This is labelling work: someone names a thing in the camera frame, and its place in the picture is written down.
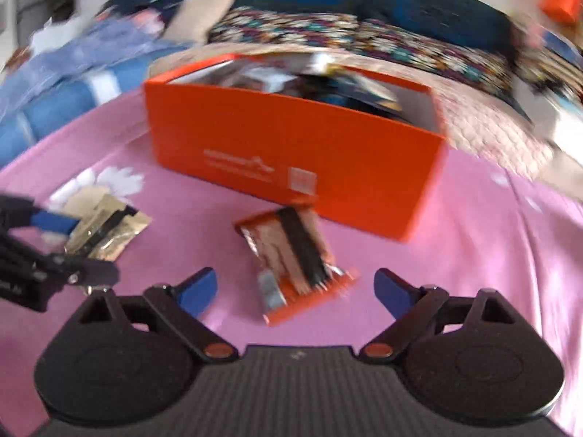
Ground gold silver snack packet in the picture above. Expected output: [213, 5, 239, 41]
[61, 185, 152, 261]

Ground pink bed sheet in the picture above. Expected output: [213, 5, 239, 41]
[1, 91, 582, 436]

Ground orange brown snack packet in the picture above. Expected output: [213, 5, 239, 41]
[234, 203, 359, 326]

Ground blue white blanket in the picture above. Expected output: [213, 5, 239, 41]
[1, 18, 191, 167]

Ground orange cardboard box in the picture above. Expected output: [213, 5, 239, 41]
[143, 54, 447, 240]

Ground beige pillow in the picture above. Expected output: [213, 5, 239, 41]
[163, 0, 236, 46]

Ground floral crochet cushion cover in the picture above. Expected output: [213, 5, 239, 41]
[208, 7, 512, 100]

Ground small orange box on shelf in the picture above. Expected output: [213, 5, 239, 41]
[540, 0, 582, 25]

